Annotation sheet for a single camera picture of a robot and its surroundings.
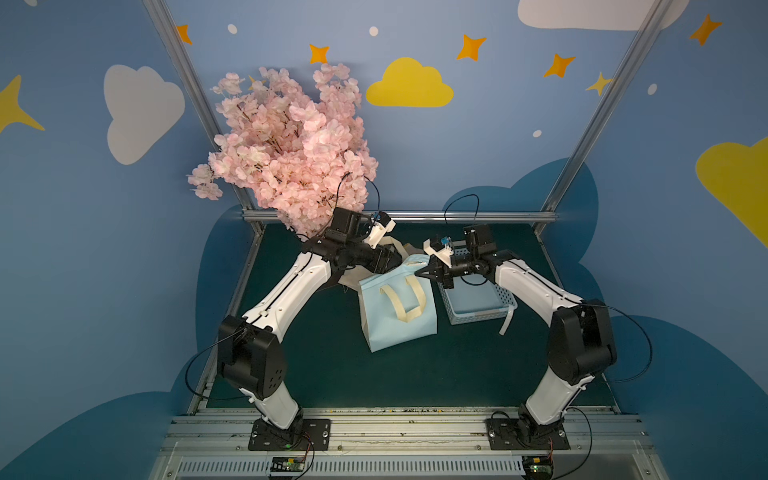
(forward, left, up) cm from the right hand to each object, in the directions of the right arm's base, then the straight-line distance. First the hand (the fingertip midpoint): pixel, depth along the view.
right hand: (421, 269), depth 84 cm
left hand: (+1, +8, +6) cm, 10 cm away
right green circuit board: (-43, -31, -23) cm, 57 cm away
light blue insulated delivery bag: (-13, +6, +1) cm, 15 cm away
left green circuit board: (-47, +31, -20) cm, 59 cm away
